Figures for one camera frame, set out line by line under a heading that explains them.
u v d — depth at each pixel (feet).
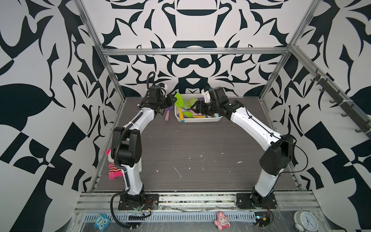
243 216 2.34
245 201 2.43
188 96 3.73
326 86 2.12
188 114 3.50
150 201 2.40
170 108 2.84
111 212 2.25
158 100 2.49
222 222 2.17
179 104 3.02
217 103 2.05
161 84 2.74
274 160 1.67
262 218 2.33
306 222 2.17
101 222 2.22
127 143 1.68
